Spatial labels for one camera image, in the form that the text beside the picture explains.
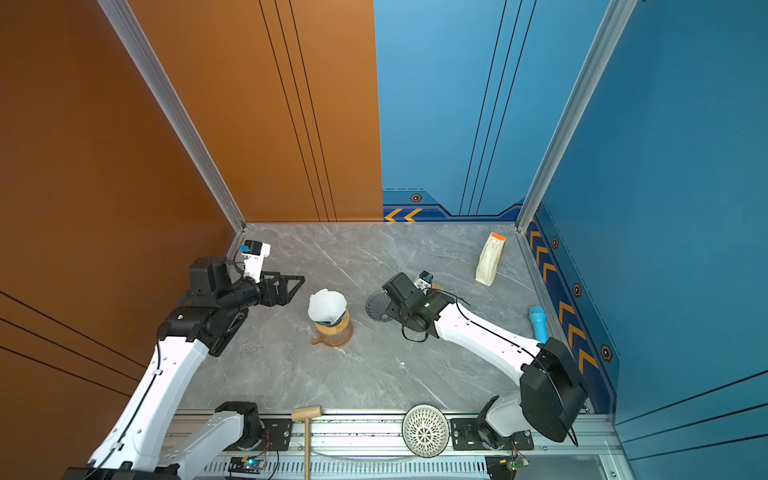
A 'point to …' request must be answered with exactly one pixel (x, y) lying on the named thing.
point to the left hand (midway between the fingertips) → (291, 275)
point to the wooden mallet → (307, 413)
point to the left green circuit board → (251, 465)
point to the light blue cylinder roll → (540, 323)
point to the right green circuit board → (505, 467)
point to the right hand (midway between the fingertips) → (388, 310)
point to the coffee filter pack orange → (490, 258)
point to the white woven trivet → (426, 430)
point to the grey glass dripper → (376, 305)
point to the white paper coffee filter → (327, 305)
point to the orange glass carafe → (332, 340)
